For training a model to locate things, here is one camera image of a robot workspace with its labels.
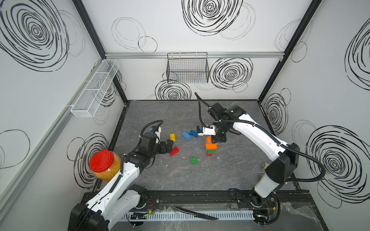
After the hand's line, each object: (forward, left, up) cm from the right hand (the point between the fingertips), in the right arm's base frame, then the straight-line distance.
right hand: (214, 137), depth 78 cm
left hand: (-2, +27, -4) cm, 27 cm away
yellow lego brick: (+9, +26, -16) cm, 31 cm away
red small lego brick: (-2, +1, -18) cm, 18 cm away
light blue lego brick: (+10, +16, -16) cm, 25 cm away
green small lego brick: (-8, +11, -14) cm, 20 cm away
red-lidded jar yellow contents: (-18, +53, +3) cm, 56 cm away
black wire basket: (+45, +15, +14) cm, 50 cm away
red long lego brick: (-1, +23, -16) cm, 28 cm away
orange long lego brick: (-2, +1, -7) cm, 8 cm away
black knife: (-34, +8, -17) cm, 39 cm away
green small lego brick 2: (-3, +1, -13) cm, 14 cm away
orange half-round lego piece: (-2, +4, +2) cm, 5 cm away
